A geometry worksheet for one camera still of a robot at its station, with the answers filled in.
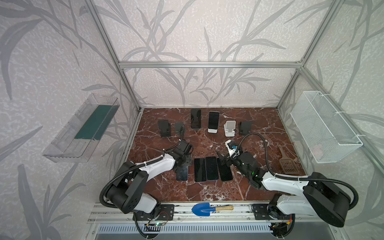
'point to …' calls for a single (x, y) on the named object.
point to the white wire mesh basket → (327, 138)
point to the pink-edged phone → (181, 173)
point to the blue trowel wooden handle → (203, 209)
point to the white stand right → (229, 127)
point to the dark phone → (225, 172)
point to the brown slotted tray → (288, 164)
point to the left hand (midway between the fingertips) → (186, 159)
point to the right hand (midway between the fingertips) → (224, 146)
